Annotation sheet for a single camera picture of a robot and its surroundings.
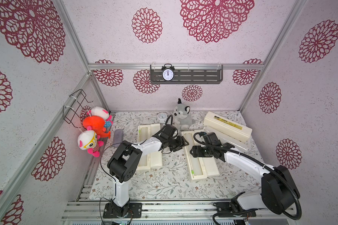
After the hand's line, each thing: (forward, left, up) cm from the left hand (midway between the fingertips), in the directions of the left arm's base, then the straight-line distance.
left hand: (187, 146), depth 90 cm
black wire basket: (+6, +64, +24) cm, 69 cm away
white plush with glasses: (-3, +57, +12) cm, 59 cm away
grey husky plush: (+20, +3, +9) cm, 22 cm away
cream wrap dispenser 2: (-14, -6, 0) cm, 16 cm away
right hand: (-4, -4, +1) cm, 5 cm away
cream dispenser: (+16, -30, -1) cm, 34 cm away
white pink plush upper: (+20, +56, +10) cm, 60 cm away
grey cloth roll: (+10, +48, -5) cm, 49 cm away
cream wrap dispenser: (-9, +22, -1) cm, 24 cm away
